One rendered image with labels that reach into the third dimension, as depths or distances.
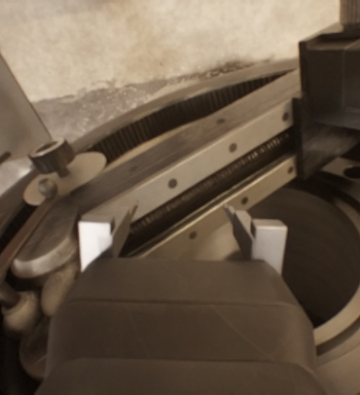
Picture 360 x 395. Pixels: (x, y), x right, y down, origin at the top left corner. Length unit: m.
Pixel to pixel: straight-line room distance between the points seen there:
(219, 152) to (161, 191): 0.07
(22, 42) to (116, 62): 0.28
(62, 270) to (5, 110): 0.91
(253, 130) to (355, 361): 0.23
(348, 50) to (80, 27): 0.75
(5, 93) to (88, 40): 0.35
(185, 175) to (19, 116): 0.91
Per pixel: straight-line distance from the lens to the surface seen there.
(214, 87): 0.54
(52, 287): 0.28
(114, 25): 0.90
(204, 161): 0.29
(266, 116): 0.33
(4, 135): 1.21
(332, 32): 0.35
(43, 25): 0.99
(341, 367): 0.29
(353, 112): 0.33
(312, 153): 0.39
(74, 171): 0.39
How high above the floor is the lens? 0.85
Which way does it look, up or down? 51 degrees down
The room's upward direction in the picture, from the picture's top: 168 degrees counter-clockwise
